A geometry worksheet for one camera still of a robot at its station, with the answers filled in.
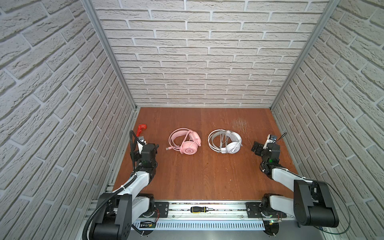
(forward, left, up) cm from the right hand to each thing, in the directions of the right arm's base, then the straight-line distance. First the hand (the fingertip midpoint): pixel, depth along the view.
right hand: (262, 142), depth 91 cm
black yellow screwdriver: (-32, +45, -6) cm, 55 cm away
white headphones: (0, +18, +1) cm, 18 cm away
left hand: (+3, +74, +3) cm, 74 cm away
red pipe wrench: (+24, +80, -6) cm, 83 cm away
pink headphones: (+5, +48, 0) cm, 48 cm away
